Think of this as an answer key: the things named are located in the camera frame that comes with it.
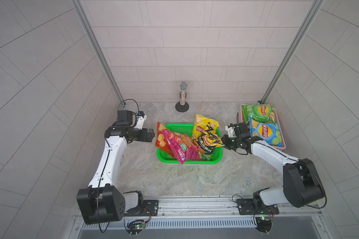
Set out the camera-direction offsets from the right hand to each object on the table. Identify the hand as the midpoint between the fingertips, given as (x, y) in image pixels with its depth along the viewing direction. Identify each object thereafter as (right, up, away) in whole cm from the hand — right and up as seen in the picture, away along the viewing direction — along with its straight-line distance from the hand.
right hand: (217, 141), depth 87 cm
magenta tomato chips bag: (-20, 0, -14) cm, 24 cm away
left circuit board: (-41, -34, -22) cm, 58 cm away
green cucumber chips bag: (+33, +17, +8) cm, 38 cm away
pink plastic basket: (+18, +13, +10) cm, 24 cm away
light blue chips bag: (+30, +6, -3) cm, 30 cm away
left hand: (-39, +7, -7) cm, 41 cm away
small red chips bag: (-32, +2, -10) cm, 33 cm away
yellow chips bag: (-9, +10, -1) cm, 13 cm away
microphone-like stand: (-21, +22, +21) cm, 37 cm away
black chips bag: (-8, +1, -12) cm, 15 cm away
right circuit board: (+18, -36, -18) cm, 44 cm away
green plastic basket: (-18, +7, +2) cm, 20 cm away
